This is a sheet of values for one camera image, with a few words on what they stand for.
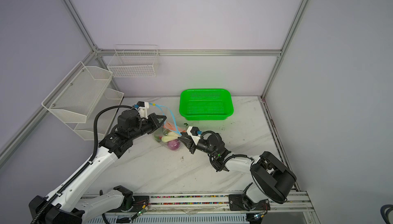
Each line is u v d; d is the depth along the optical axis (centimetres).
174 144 88
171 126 76
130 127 55
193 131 63
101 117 57
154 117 63
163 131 78
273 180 43
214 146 62
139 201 74
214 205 74
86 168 44
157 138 88
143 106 67
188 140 72
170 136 85
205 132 61
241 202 74
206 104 115
